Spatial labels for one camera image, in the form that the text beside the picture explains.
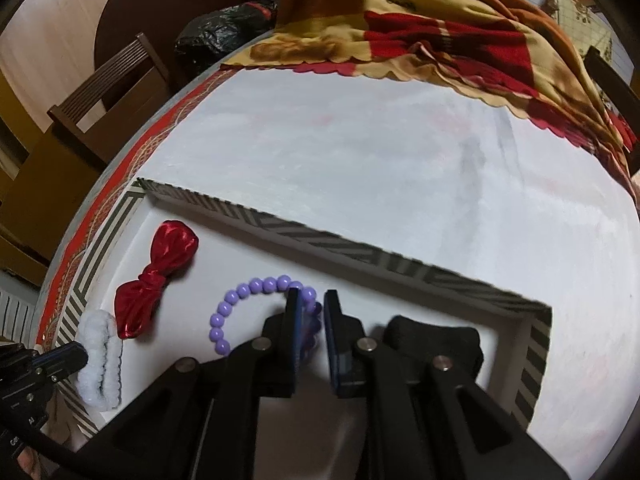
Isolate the striped black white tray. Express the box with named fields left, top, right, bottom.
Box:
left=47, top=178, right=551, bottom=427

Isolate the white table cover sheet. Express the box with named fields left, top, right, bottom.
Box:
left=129, top=70, right=639, bottom=479

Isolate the purple bead bracelet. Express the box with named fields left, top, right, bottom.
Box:
left=208, top=274, right=324, bottom=361

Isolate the red satin bow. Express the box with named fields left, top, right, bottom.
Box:
left=114, top=220, right=200, bottom=339

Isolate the dark wooden chair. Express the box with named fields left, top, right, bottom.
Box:
left=48, top=32, right=171, bottom=169

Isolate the black plastic bag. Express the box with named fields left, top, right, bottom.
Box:
left=174, top=0, right=278, bottom=77

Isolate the black cloth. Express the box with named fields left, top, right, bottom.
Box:
left=382, top=315, right=484, bottom=380

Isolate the red yellow blanket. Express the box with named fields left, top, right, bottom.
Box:
left=230, top=0, right=634, bottom=191

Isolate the wooden chair at right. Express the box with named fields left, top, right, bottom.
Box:
left=584, top=47, right=639, bottom=176

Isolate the white fluffy scrunchie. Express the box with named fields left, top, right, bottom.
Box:
left=76, top=310, right=122, bottom=412

